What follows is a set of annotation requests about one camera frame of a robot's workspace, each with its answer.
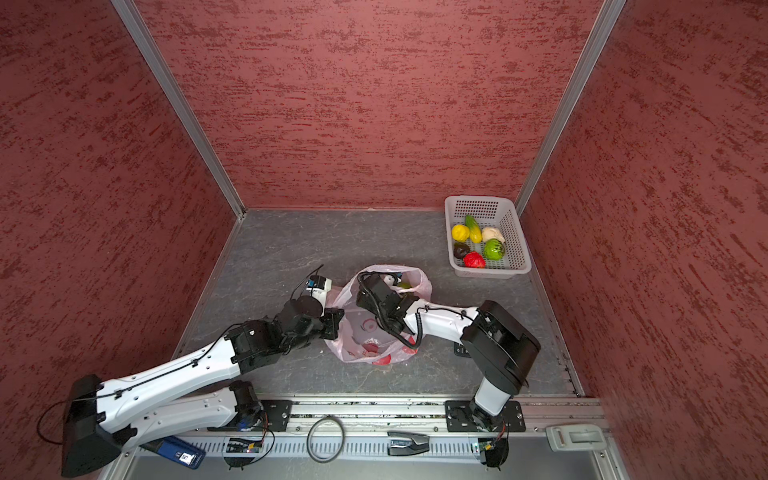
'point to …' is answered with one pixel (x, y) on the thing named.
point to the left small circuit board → (238, 445)
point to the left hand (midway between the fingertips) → (343, 319)
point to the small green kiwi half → (405, 285)
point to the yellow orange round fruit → (460, 232)
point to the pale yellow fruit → (492, 233)
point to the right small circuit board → (496, 451)
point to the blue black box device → (178, 451)
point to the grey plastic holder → (575, 437)
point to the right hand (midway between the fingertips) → (362, 302)
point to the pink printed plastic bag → (363, 340)
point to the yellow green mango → (474, 229)
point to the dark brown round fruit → (460, 250)
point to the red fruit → (474, 260)
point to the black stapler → (402, 443)
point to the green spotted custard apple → (494, 249)
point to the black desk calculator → (460, 350)
